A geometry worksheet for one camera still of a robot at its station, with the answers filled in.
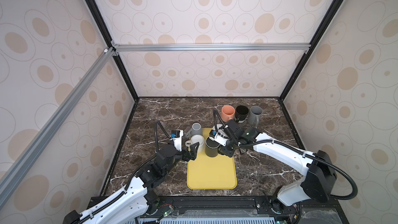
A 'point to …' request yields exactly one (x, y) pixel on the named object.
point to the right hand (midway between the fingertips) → (222, 146)
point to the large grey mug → (254, 114)
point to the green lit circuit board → (170, 210)
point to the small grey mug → (195, 128)
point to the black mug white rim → (211, 148)
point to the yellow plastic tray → (206, 172)
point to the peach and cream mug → (227, 113)
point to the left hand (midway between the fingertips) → (195, 141)
